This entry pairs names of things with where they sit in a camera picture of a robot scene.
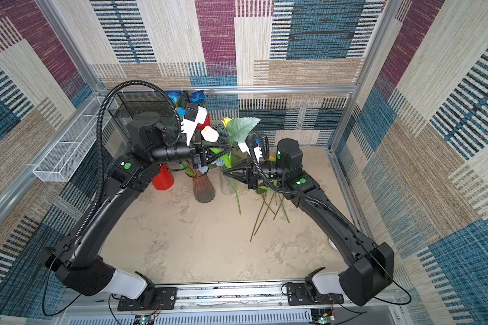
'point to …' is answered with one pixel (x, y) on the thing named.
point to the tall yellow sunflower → (266, 212)
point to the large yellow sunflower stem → (256, 223)
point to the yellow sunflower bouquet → (281, 204)
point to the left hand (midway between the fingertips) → (228, 145)
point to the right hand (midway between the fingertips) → (228, 174)
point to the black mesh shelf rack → (125, 103)
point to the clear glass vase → (226, 183)
